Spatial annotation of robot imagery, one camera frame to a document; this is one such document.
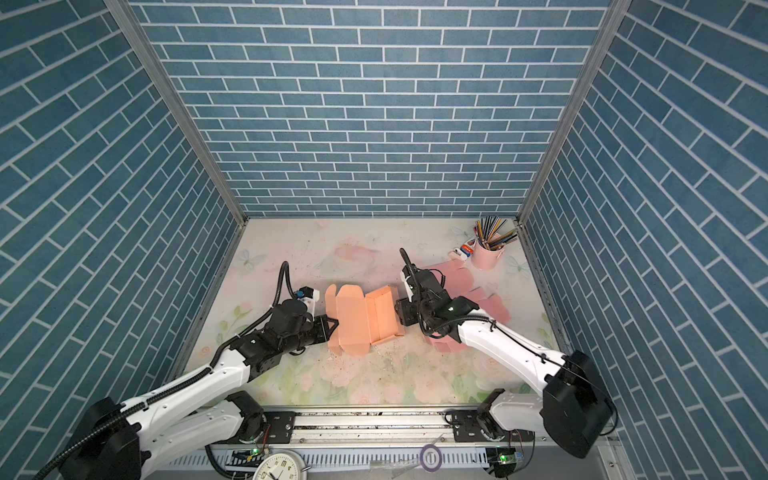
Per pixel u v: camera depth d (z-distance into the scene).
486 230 1.02
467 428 0.73
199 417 0.56
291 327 0.64
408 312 0.74
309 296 0.76
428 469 0.69
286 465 0.66
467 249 1.10
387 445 0.72
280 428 0.74
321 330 0.72
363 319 0.89
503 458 0.71
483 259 1.02
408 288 0.65
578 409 0.41
